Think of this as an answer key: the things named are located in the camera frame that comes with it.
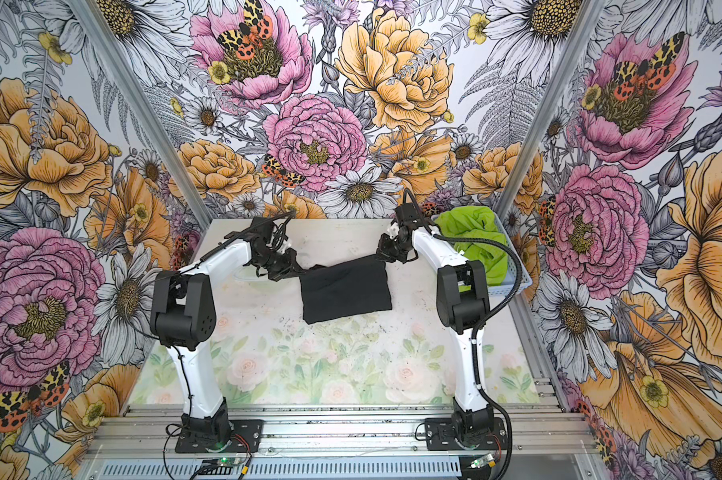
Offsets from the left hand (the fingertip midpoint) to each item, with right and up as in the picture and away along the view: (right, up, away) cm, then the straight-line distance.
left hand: (302, 278), depth 95 cm
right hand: (+24, +5, +4) cm, 25 cm away
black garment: (+12, -4, +4) cm, 14 cm away
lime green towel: (+60, +19, +16) cm, 65 cm away
